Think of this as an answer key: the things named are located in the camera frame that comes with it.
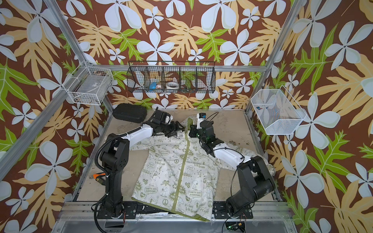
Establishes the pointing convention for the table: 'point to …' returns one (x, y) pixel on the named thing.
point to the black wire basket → (172, 76)
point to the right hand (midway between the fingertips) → (189, 124)
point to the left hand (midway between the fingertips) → (182, 128)
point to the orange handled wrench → (93, 176)
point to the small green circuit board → (233, 225)
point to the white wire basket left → (90, 86)
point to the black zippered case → (132, 112)
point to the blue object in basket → (152, 85)
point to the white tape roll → (172, 85)
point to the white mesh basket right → (278, 112)
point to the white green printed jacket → (187, 178)
